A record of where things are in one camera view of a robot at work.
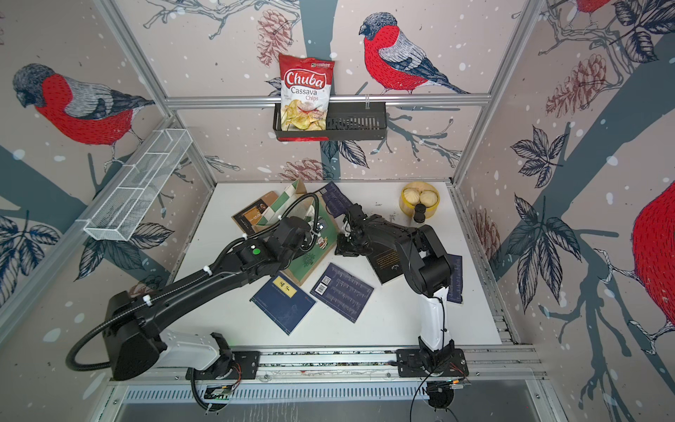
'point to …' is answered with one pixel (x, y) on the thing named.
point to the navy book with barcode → (343, 292)
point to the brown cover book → (250, 215)
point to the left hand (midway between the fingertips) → (300, 223)
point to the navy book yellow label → (283, 301)
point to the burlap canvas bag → (315, 210)
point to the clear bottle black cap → (419, 215)
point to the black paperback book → (386, 260)
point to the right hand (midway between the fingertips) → (338, 251)
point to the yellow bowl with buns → (419, 192)
